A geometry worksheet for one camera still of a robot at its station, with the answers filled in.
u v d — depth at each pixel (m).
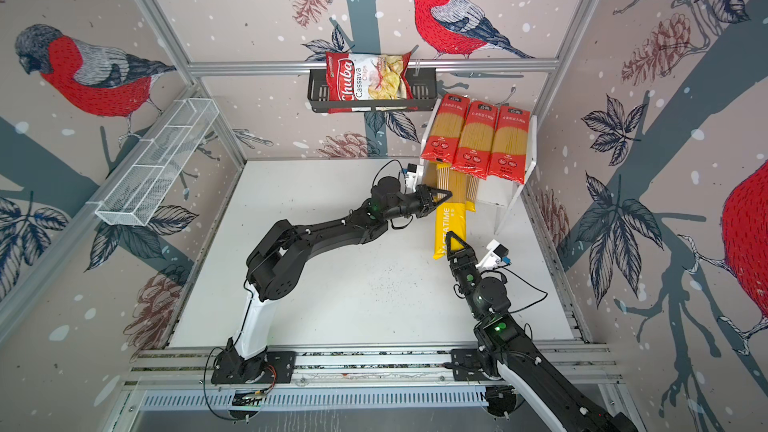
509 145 0.75
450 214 0.77
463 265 0.69
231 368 0.63
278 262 0.54
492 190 0.90
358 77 0.88
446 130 0.80
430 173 0.83
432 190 0.78
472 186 0.90
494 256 0.71
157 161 0.78
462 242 0.73
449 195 0.79
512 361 0.57
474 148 0.75
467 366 0.73
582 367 0.75
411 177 0.81
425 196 0.75
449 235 0.74
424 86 0.95
